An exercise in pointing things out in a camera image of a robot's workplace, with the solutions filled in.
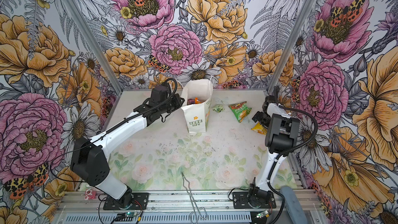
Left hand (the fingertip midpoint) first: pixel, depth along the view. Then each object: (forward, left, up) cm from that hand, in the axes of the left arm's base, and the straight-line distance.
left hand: (185, 103), depth 84 cm
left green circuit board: (-46, +23, -23) cm, 56 cm away
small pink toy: (-38, +43, -19) cm, 61 cm away
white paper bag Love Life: (-3, -6, 0) cm, 7 cm away
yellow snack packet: (-4, -44, -19) cm, 48 cm away
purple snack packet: (+10, -2, -10) cm, 15 cm away
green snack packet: (+9, -35, -18) cm, 40 cm away
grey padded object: (-45, -49, -19) cm, 69 cm away
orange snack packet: (+8, -6, -7) cm, 12 cm away
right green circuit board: (-47, -36, -23) cm, 64 cm away
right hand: (-3, -46, -20) cm, 50 cm away
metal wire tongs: (-45, -8, -23) cm, 51 cm away
